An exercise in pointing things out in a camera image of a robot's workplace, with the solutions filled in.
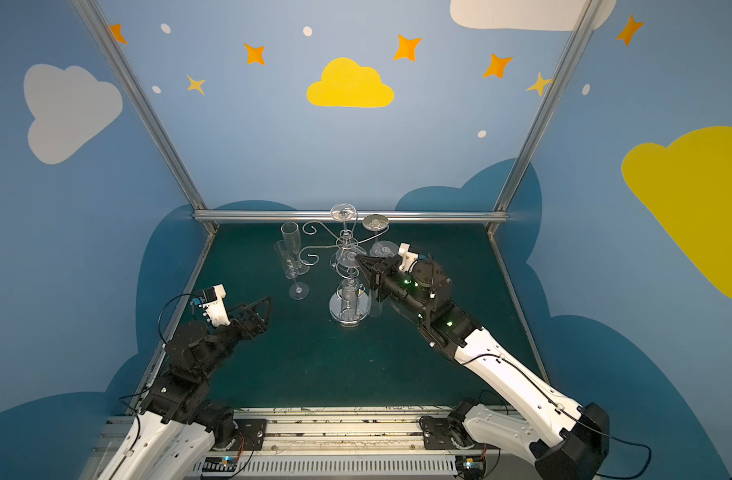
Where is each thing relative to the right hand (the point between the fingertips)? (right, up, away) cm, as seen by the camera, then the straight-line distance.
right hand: (356, 253), depth 63 cm
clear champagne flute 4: (+6, +1, +9) cm, 11 cm away
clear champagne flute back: (-4, +11, +17) cm, 21 cm away
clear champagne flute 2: (-22, -13, +39) cm, 46 cm away
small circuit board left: (-34, -53, +10) cm, 64 cm away
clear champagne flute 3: (+5, +8, +16) cm, 18 cm away
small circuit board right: (+28, -53, +11) cm, 61 cm away
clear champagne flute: (-22, +6, +30) cm, 38 cm away
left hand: (-25, -12, +10) cm, 29 cm away
